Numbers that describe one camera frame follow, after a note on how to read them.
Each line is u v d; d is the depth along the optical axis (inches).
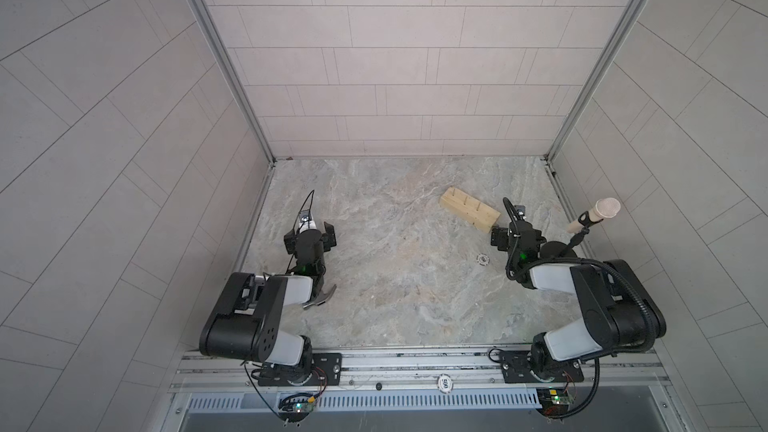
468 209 38.7
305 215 29.8
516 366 28.0
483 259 35.2
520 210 31.5
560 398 26.8
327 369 27.8
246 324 17.0
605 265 18.9
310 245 26.3
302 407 25.4
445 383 27.3
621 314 17.1
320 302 31.4
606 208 27.3
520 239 27.8
